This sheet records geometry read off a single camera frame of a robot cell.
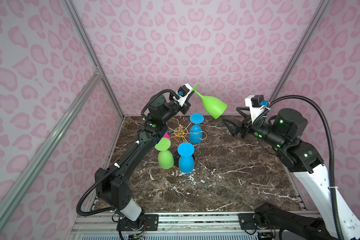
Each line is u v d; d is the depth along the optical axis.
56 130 0.63
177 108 0.60
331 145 0.40
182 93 0.53
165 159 0.73
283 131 0.42
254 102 0.45
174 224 0.74
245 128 0.48
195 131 0.82
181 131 0.72
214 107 0.65
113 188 0.41
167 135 0.75
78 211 0.38
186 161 0.71
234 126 0.49
